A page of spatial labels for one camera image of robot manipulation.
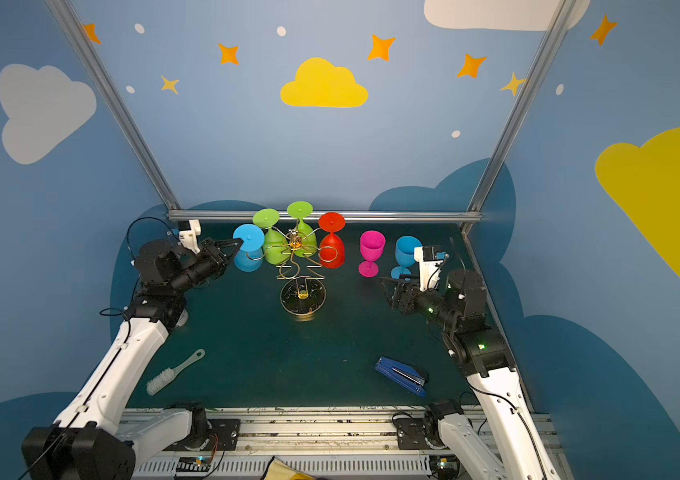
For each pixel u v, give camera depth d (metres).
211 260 0.63
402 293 0.58
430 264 0.58
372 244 1.00
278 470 0.69
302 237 0.80
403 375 0.82
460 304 0.48
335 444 0.74
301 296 0.98
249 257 0.73
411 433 0.75
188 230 0.66
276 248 0.86
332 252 0.93
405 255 0.94
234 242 0.72
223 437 0.74
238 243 0.72
